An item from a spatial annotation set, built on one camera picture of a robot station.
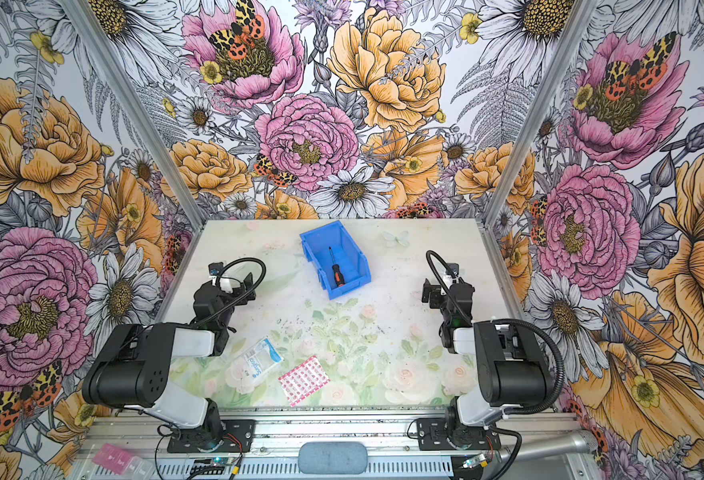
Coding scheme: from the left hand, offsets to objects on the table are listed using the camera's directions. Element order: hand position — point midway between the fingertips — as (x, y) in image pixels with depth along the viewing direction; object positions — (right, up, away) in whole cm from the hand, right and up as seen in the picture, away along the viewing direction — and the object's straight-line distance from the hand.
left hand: (237, 282), depth 94 cm
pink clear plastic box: (-17, -39, -24) cm, 49 cm away
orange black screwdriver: (+30, +1, +9) cm, 32 cm away
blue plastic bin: (+36, +4, +11) cm, 38 cm away
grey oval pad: (+32, -37, -25) cm, 55 cm away
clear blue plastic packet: (+8, -22, -9) cm, 25 cm away
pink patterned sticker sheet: (+22, -26, -11) cm, 36 cm away
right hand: (+63, -2, +1) cm, 63 cm away
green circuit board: (+3, -41, -22) cm, 47 cm away
